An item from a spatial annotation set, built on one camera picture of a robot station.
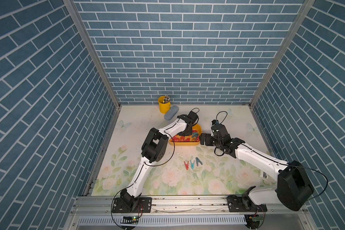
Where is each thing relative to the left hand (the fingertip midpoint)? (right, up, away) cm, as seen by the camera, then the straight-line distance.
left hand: (188, 134), depth 102 cm
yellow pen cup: (-18, +22, +6) cm, 29 cm away
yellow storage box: (+5, +5, -1) cm, 7 cm away
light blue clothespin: (+2, -18, -15) cm, 23 cm away
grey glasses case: (-13, +16, +13) cm, 24 cm away
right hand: (+10, 0, -15) cm, 18 cm away
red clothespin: (-2, -18, -16) cm, 24 cm away
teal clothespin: (+5, -15, -13) cm, 21 cm away
